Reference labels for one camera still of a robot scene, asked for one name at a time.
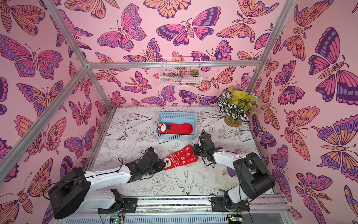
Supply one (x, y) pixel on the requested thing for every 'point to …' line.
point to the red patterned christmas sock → (184, 157)
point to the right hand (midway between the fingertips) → (193, 147)
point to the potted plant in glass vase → (235, 105)
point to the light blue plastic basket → (175, 117)
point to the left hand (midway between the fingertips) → (167, 163)
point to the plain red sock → (182, 129)
